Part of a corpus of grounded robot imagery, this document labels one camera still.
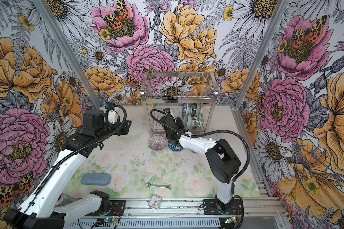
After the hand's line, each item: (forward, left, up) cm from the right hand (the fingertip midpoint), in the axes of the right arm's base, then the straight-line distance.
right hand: (177, 122), depth 91 cm
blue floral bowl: (+16, -8, -5) cm, 18 cm away
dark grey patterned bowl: (+16, -15, -5) cm, 22 cm away
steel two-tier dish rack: (+28, -13, -3) cm, 31 cm away
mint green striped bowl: (+4, -7, -4) cm, 9 cm away
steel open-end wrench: (-32, +17, -16) cm, 40 cm away
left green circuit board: (-48, +35, -16) cm, 62 cm away
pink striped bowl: (-6, +13, -14) cm, 20 cm away
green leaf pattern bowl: (+4, -15, -5) cm, 16 cm away
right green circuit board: (-49, -25, -17) cm, 58 cm away
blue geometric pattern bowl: (-9, +2, -16) cm, 18 cm away
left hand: (-12, +28, +13) cm, 33 cm away
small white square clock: (-41, +12, -14) cm, 45 cm away
